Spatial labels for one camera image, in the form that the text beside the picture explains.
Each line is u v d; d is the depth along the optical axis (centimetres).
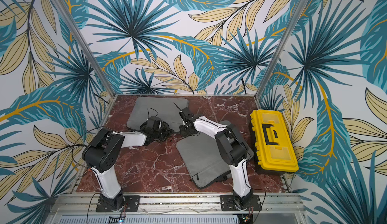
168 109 114
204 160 88
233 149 52
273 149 75
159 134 84
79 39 85
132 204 73
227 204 73
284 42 87
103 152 50
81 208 73
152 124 77
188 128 72
